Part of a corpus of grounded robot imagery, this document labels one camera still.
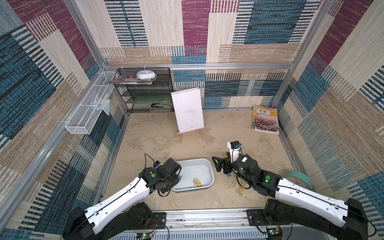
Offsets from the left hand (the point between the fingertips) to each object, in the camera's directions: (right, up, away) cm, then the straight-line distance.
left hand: (178, 179), depth 79 cm
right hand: (+21, +14, -4) cm, 25 cm away
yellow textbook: (+61, +32, +33) cm, 77 cm away
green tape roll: (+61, +4, -3) cm, 62 cm away
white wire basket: (-44, +30, -8) cm, 54 cm away
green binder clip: (0, -1, +6) cm, 7 cm away
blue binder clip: (+24, +7, -13) cm, 28 cm away
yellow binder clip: (+33, -6, +3) cm, 34 cm away
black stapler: (-18, +42, +31) cm, 55 cm away
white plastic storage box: (+9, -1, +12) cm, 15 cm away
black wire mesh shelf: (-19, +48, +33) cm, 61 cm away
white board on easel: (+4, +37, +15) cm, 41 cm away
